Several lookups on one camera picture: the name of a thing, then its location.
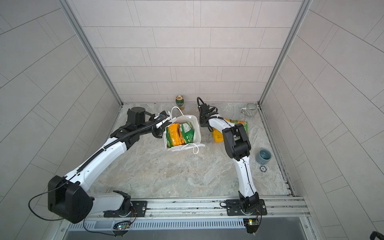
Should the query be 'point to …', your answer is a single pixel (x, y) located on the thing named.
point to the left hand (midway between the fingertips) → (173, 119)
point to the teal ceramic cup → (264, 156)
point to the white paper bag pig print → (197, 142)
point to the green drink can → (179, 100)
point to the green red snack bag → (244, 123)
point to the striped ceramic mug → (250, 109)
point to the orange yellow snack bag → (174, 134)
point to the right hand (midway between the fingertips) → (207, 121)
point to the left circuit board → (122, 225)
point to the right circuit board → (252, 225)
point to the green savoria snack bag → (188, 132)
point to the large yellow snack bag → (218, 135)
